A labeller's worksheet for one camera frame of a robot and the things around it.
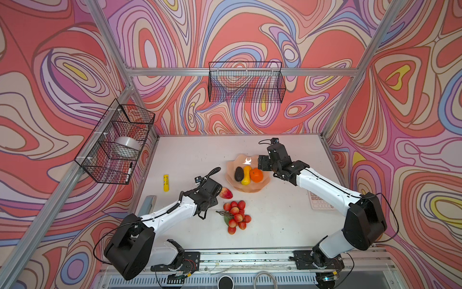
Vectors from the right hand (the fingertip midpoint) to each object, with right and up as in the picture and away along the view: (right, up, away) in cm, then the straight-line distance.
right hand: (266, 163), depth 87 cm
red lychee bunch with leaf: (-16, -23, -8) cm, 29 cm away
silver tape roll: (-60, +10, -14) cm, 62 cm away
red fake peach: (-20, -16, +4) cm, 26 cm away
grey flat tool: (-57, -20, -3) cm, 61 cm away
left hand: (-26, -18, +1) cm, 32 cm away
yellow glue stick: (-53, -11, +9) cm, 55 cm away
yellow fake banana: (-9, -9, +8) cm, 15 cm away
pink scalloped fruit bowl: (-11, 0, +15) cm, 19 cm away
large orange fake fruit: (-4, -7, +6) cm, 10 cm away
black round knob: (-19, -42, -22) cm, 51 cm away
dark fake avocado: (-13, -7, +9) cm, 17 cm away
